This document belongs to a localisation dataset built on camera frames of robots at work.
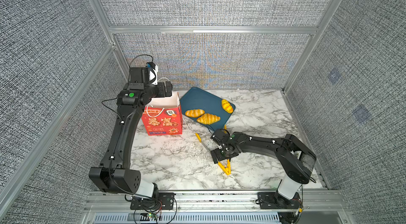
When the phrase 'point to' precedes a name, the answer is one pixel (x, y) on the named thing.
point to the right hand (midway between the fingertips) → (219, 154)
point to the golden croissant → (208, 119)
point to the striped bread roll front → (194, 113)
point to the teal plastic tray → (196, 98)
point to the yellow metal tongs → (227, 170)
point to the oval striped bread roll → (227, 106)
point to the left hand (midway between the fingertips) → (165, 83)
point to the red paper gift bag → (163, 115)
